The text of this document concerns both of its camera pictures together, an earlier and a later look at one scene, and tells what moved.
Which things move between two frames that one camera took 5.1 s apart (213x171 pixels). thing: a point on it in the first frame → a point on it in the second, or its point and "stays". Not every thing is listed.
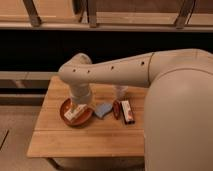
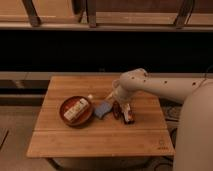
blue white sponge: (101, 108) stays
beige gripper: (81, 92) → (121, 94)
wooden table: (116, 129) stays
